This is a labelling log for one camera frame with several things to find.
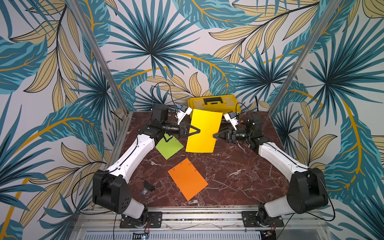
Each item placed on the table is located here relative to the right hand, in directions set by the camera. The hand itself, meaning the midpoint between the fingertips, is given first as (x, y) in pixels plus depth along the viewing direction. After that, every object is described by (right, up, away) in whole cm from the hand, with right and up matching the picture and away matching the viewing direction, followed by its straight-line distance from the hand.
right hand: (214, 136), depth 73 cm
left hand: (-8, +2, -5) cm, 10 cm away
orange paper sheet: (-13, -26, +15) cm, 33 cm away
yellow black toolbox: (+11, +20, +28) cm, 36 cm away
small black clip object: (-36, -29, +11) cm, 48 cm away
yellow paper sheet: (-3, +6, -3) cm, 8 cm away
